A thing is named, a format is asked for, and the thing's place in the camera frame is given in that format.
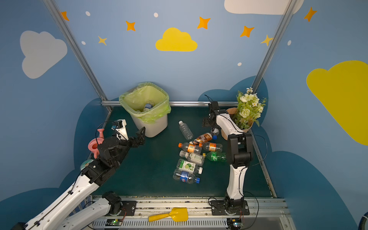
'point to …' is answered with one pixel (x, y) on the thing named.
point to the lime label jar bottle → (188, 166)
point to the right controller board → (235, 223)
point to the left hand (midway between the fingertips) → (138, 128)
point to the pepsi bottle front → (185, 177)
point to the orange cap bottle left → (190, 147)
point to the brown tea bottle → (204, 137)
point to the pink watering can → (93, 144)
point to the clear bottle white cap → (185, 130)
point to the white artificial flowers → (249, 109)
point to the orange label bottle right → (212, 146)
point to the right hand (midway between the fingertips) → (211, 122)
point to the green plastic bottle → (217, 156)
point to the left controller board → (113, 222)
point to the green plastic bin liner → (146, 102)
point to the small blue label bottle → (214, 133)
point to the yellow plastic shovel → (178, 214)
